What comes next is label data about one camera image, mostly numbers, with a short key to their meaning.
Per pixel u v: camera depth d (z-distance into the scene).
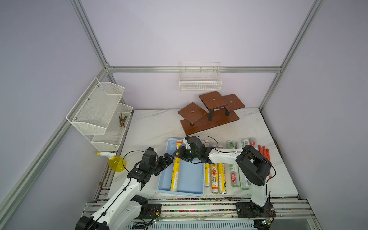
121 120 0.96
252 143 0.96
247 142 0.96
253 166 0.50
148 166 0.63
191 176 0.84
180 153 0.79
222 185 0.79
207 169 0.84
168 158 0.76
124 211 0.56
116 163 0.86
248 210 0.73
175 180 0.78
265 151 0.96
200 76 0.95
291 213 0.74
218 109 0.95
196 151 0.71
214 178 0.82
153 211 0.73
